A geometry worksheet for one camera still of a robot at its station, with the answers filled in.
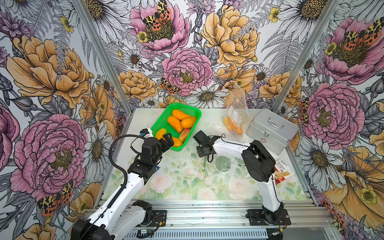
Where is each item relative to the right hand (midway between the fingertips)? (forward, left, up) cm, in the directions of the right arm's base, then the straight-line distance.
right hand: (203, 153), depth 97 cm
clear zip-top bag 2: (-9, -16, 0) cm, 18 cm away
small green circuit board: (-40, +30, -2) cm, 50 cm away
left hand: (-3, +21, +19) cm, 28 cm away
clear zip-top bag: (+19, -22, +17) cm, 34 cm away
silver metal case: (+6, -41, +13) cm, 43 cm away
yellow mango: (+21, -18, +5) cm, 28 cm away
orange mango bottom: (+21, +10, +7) cm, 24 cm away
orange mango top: (+30, +16, +6) cm, 35 cm away
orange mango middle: (+23, +19, +5) cm, 30 cm away
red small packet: (-15, -43, +3) cm, 46 cm away
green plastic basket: (+20, +28, +5) cm, 35 cm away
